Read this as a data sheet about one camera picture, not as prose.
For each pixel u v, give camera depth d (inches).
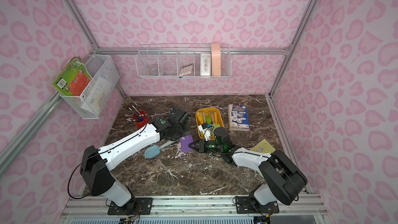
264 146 36.4
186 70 36.9
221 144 26.5
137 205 28.3
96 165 16.6
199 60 36.5
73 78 28.2
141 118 38.1
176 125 24.1
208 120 39.8
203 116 40.1
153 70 36.5
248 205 26.0
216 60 32.8
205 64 36.4
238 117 40.8
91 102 32.2
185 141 31.5
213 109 41.4
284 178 17.0
